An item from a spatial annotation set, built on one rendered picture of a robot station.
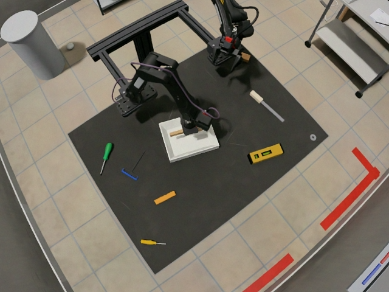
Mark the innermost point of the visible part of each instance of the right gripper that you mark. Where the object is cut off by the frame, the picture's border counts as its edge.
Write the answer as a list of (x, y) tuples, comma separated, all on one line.
[(188, 129)]

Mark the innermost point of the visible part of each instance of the orange flat bar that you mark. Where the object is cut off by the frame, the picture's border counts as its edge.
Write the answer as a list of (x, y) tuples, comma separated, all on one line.
[(165, 197)]

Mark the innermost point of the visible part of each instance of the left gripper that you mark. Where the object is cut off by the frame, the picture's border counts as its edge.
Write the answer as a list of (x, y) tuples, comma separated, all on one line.
[(230, 51)]

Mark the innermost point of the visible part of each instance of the green-handled screwdriver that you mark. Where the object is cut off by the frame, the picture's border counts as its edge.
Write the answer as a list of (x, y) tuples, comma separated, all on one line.
[(107, 151)]

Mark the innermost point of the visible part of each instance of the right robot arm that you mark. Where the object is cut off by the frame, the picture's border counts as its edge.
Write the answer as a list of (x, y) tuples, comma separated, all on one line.
[(137, 92)]

